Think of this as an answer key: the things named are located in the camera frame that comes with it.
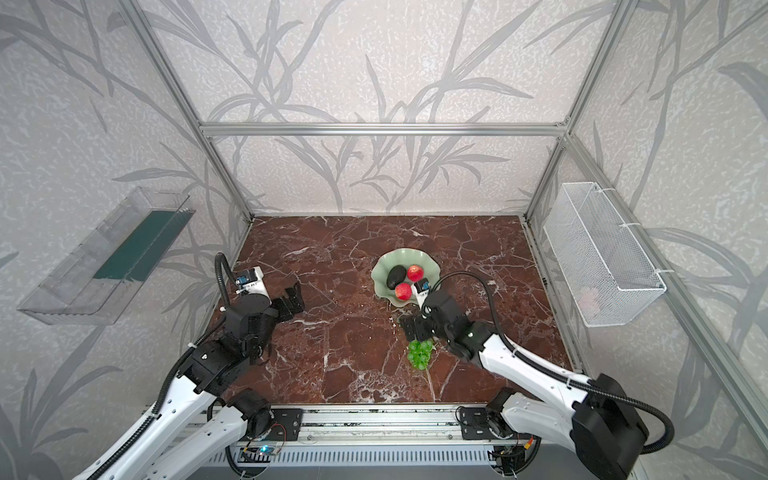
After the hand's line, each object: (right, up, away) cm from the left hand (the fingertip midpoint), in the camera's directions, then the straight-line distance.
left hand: (291, 280), depth 74 cm
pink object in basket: (+75, -5, -1) cm, 75 cm away
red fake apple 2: (+28, -6, +19) cm, 35 cm away
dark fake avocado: (+26, -2, +24) cm, 35 cm away
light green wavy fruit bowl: (+29, +4, +28) cm, 41 cm away
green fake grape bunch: (+33, -21, +8) cm, 40 cm away
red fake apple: (+32, -1, +24) cm, 40 cm away
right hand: (+32, -8, +9) cm, 34 cm away
